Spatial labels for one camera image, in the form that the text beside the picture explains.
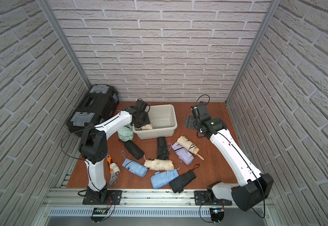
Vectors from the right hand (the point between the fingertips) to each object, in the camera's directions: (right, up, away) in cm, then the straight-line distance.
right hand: (195, 121), depth 77 cm
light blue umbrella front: (-19, -32, 0) cm, 38 cm away
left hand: (-28, 0, +18) cm, 34 cm away
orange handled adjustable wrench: (-47, -33, +3) cm, 58 cm away
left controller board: (-52, -47, -4) cm, 71 cm away
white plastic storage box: (-20, 0, +31) cm, 37 cm away
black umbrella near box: (-19, -19, +7) cm, 28 cm away
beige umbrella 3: (-3, -16, +13) cm, 21 cm away
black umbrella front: (-10, -35, -1) cm, 36 cm away
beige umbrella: (-29, -4, +10) cm, 31 cm away
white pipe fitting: (-46, -29, +4) cm, 55 cm away
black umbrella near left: (-38, -19, +13) cm, 45 cm away
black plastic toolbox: (-62, +13, +18) cm, 66 cm away
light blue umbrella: (-36, -28, +4) cm, 45 cm away
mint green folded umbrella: (-44, -9, +14) cm, 46 cm away
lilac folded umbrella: (-6, -21, +10) cm, 24 cm away
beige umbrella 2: (-21, -26, +4) cm, 34 cm away
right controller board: (+10, -47, -7) cm, 49 cm away
